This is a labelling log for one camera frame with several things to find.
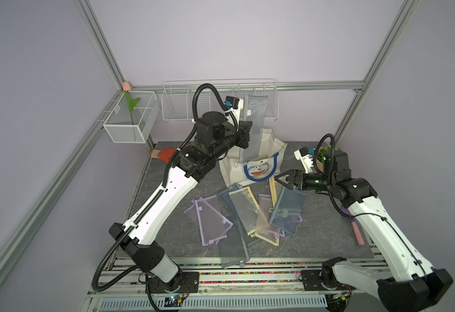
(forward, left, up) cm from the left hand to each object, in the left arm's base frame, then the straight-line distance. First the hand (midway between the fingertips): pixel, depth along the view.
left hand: (253, 124), depth 62 cm
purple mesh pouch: (-15, +17, -46) cm, 52 cm away
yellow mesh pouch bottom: (-22, -7, -44) cm, 50 cm away
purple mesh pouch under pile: (-6, -8, -45) cm, 46 cm away
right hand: (-9, -10, -18) cm, 23 cm away
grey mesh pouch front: (-24, +8, -48) cm, 54 cm away
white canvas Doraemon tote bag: (+6, +5, -34) cm, 35 cm away
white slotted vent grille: (-42, +38, -47) cm, 74 cm away
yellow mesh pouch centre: (-8, +1, -45) cm, 45 cm away
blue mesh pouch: (-12, -17, -44) cm, 48 cm away
